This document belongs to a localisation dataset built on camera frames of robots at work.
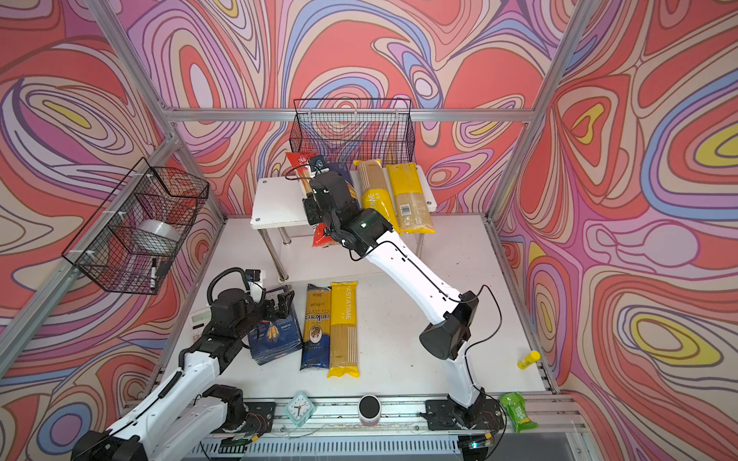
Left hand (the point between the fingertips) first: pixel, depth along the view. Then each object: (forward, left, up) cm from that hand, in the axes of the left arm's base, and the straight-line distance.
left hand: (282, 292), depth 83 cm
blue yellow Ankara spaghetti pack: (-8, -9, -11) cm, 17 cm away
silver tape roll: (+6, +28, +20) cm, 35 cm away
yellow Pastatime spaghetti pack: (-7, -18, -11) cm, 22 cm away
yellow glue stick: (-17, -69, -5) cm, 71 cm away
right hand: (+12, -13, +25) cm, 31 cm away
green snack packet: (-27, -65, -13) cm, 71 cm away
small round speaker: (-29, -26, -8) cm, 39 cm away
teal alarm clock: (-28, -8, -11) cm, 31 cm away
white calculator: (-4, +28, -10) cm, 30 cm away
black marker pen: (-4, +29, +12) cm, 32 cm away
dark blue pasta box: (-11, +1, -6) cm, 12 cm away
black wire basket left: (+4, +36, +17) cm, 40 cm away
